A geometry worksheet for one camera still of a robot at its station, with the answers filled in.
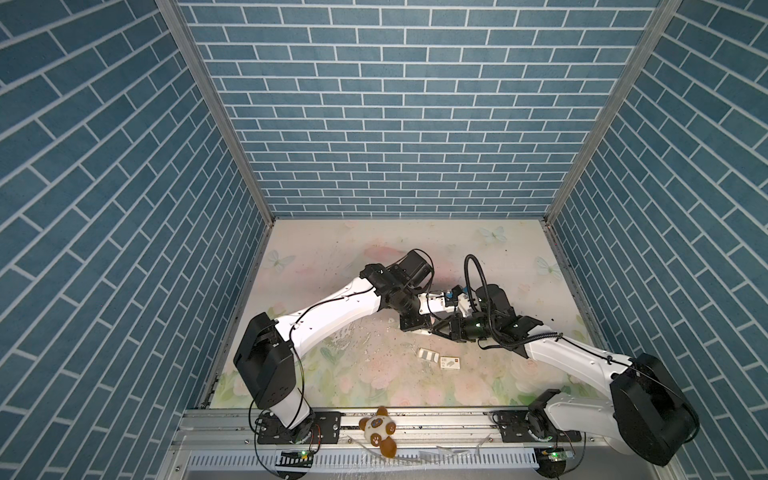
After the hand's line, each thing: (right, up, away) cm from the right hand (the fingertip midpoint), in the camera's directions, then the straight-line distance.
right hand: (431, 329), depth 80 cm
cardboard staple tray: (0, -9, +7) cm, 11 cm away
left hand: (-1, +3, -2) cm, 4 cm away
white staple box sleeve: (+6, -11, +3) cm, 12 cm away
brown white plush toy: (-14, -22, -9) cm, 27 cm away
